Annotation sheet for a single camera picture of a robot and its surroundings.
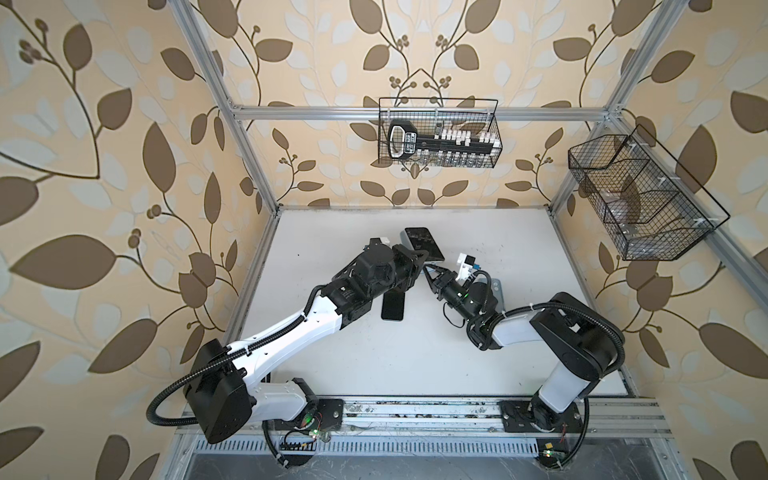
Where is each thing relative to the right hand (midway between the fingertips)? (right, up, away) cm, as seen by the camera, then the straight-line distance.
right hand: (420, 266), depth 82 cm
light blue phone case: (+27, -10, +15) cm, 32 cm away
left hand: (+1, +6, -13) cm, 14 cm away
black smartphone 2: (0, +8, -5) cm, 9 cm away
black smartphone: (-8, -14, +12) cm, 19 cm away
